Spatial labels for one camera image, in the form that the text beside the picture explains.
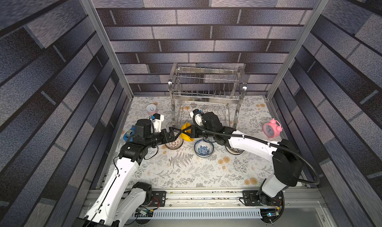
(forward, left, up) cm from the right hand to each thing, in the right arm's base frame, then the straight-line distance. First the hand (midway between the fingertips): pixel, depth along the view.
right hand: (181, 130), depth 78 cm
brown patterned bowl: (0, +5, -16) cm, 17 cm away
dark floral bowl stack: (-5, -30, -13) cm, 33 cm away
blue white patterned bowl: (-3, -12, -16) cm, 21 cm away
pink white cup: (+25, +24, -12) cm, 37 cm away
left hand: (-4, +2, +5) cm, 6 cm away
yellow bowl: (-2, -1, -2) cm, 3 cm away
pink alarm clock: (+9, -56, -12) cm, 58 cm away
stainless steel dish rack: (+49, -16, -15) cm, 53 cm away
